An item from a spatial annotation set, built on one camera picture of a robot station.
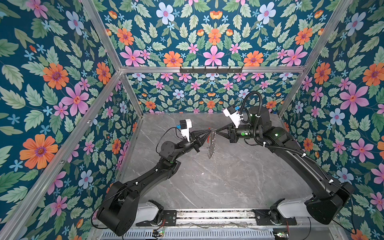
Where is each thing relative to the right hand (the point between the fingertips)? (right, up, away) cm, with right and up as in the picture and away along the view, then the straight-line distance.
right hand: (217, 129), depth 65 cm
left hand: (-3, 0, -3) cm, 4 cm away
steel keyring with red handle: (-3, -6, 0) cm, 6 cm away
